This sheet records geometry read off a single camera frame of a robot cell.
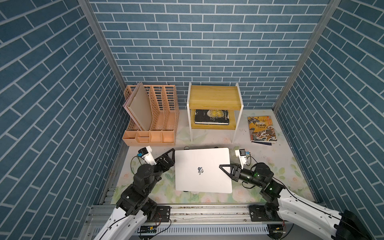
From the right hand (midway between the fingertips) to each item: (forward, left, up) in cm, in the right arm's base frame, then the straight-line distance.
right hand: (222, 168), depth 71 cm
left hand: (+4, +23, +4) cm, 24 cm away
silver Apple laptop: (0, +11, -5) cm, 12 cm away
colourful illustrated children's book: (+39, -31, -16) cm, 53 cm away
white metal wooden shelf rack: (+27, +5, +15) cm, 31 cm away
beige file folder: (+39, +53, +1) cm, 66 cm away
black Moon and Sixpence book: (+33, +6, 0) cm, 33 cm away
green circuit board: (-25, +34, -21) cm, 47 cm away
